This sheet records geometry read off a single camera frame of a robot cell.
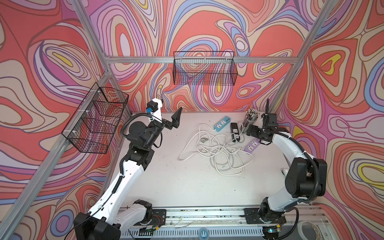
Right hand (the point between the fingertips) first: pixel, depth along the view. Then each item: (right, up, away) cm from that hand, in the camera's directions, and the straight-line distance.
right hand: (254, 135), depth 91 cm
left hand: (-46, +15, -29) cm, 57 cm away
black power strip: (-8, +1, +13) cm, 16 cm away
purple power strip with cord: (+1, -7, +6) cm, 10 cm away
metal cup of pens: (0, +13, +3) cm, 13 cm away
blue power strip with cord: (-19, +6, +17) cm, 26 cm away
